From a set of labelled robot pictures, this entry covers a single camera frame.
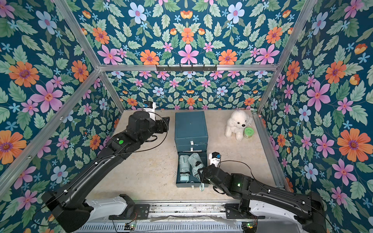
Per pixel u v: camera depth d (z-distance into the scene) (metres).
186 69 0.94
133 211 0.68
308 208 0.42
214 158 0.65
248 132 1.01
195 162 0.74
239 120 0.91
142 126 0.49
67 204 0.38
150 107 0.58
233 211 0.73
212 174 0.52
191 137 0.80
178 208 0.75
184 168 0.86
